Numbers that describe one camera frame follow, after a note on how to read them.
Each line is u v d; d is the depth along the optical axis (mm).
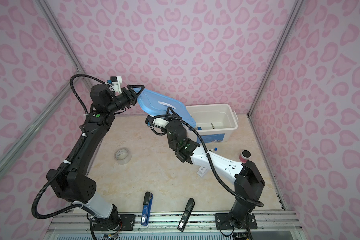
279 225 730
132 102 641
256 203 393
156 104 752
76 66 899
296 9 697
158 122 627
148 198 767
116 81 662
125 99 640
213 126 1130
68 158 457
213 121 1130
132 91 640
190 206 738
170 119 628
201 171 861
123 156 975
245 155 909
